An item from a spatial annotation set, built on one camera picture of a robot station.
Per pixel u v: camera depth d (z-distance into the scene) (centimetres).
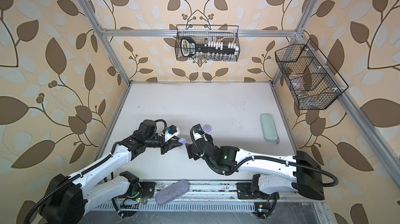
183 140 76
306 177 40
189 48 84
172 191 71
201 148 53
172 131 67
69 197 40
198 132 62
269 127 94
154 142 68
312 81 74
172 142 71
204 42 81
